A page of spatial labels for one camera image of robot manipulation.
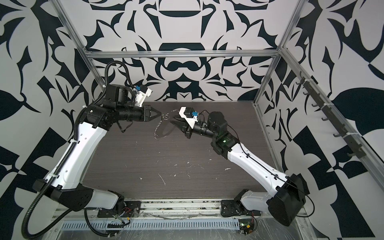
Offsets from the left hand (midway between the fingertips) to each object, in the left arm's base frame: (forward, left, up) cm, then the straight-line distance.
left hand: (160, 110), depth 65 cm
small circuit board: (-39, -38, -38) cm, 67 cm away
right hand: (-5, -6, +1) cm, 7 cm away
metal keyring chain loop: (0, -1, -4) cm, 5 cm away
